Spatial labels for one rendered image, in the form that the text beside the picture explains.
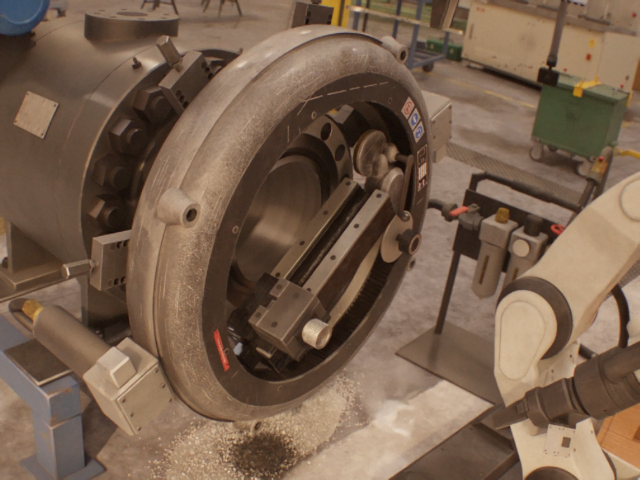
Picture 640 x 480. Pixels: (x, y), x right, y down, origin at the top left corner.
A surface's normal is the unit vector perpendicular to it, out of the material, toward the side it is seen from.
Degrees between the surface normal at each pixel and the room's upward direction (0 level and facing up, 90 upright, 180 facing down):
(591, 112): 90
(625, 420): 90
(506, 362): 90
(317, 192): 108
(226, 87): 39
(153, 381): 90
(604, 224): 114
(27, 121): 62
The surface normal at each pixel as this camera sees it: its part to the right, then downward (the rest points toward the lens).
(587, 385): -0.73, -0.23
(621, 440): -0.63, 0.25
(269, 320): -0.28, -0.55
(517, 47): -0.82, 0.14
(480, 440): 0.13, -0.90
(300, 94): 0.72, 0.24
